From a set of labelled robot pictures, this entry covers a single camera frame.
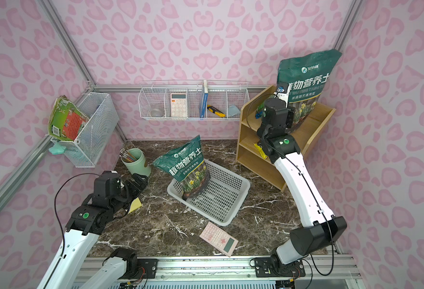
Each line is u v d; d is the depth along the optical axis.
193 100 0.98
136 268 0.71
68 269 0.41
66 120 0.72
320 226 0.39
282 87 0.52
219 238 0.80
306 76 0.58
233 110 1.00
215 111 0.98
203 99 0.85
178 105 0.95
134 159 0.94
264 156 0.88
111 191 0.52
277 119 0.47
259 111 0.84
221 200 0.93
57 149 0.63
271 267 0.72
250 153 0.93
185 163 0.79
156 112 0.96
